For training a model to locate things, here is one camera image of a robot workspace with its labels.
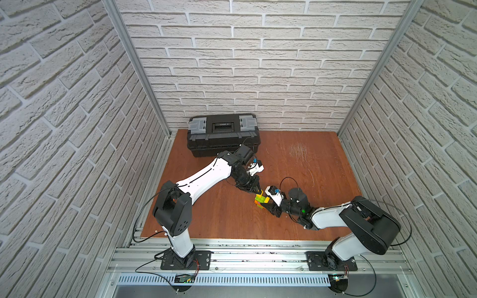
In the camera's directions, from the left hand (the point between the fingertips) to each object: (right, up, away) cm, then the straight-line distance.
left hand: (262, 191), depth 78 cm
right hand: (+3, -6, +10) cm, 12 cm away
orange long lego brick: (-1, -8, +8) cm, 11 cm away
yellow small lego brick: (-1, -2, 0) cm, 2 cm away
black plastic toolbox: (-26, +26, +18) cm, 41 cm away
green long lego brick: (0, -5, +6) cm, 8 cm away
